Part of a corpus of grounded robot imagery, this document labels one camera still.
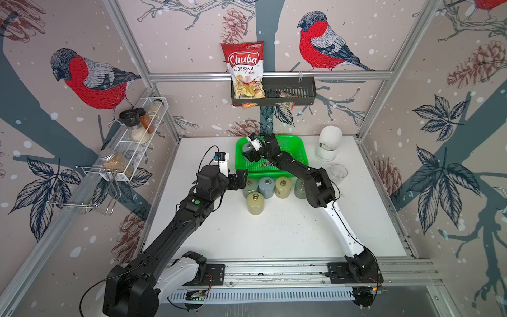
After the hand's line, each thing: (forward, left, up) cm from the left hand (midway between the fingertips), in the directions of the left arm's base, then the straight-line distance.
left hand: (242, 166), depth 78 cm
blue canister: (+23, 0, -15) cm, 28 cm away
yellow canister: (0, -18, -16) cm, 24 cm away
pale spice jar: (+24, +40, +10) cm, 48 cm away
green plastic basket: (+27, -25, -17) cm, 40 cm away
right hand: (+25, 0, -18) cm, 31 cm away
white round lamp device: (+27, -45, -13) cm, 55 cm away
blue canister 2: (0, -10, -16) cm, 19 cm away
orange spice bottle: (+13, +38, +12) cm, 42 cm away
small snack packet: (+29, -21, +8) cm, 37 cm away
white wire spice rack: (+4, +44, +5) cm, 44 cm away
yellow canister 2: (-8, -5, -17) cm, 19 cm away
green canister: (0, -3, -16) cm, 17 cm away
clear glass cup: (+11, -48, -21) cm, 53 cm away
